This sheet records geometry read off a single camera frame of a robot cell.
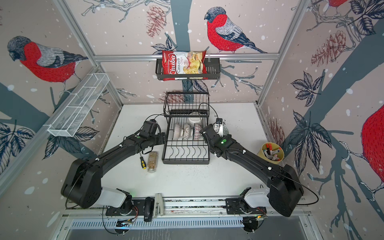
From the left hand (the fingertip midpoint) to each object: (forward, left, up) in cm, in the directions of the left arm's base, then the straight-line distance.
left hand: (162, 137), depth 89 cm
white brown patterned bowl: (+4, -15, 0) cm, 16 cm away
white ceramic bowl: (+15, -18, -3) cm, 23 cm away
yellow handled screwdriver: (-12, +11, -9) cm, 19 cm away
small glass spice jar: (-13, +5, -6) cm, 15 cm away
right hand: (-4, -31, +5) cm, 32 cm away
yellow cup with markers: (-10, -64, -1) cm, 65 cm away
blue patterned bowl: (+6, -21, +1) cm, 22 cm away
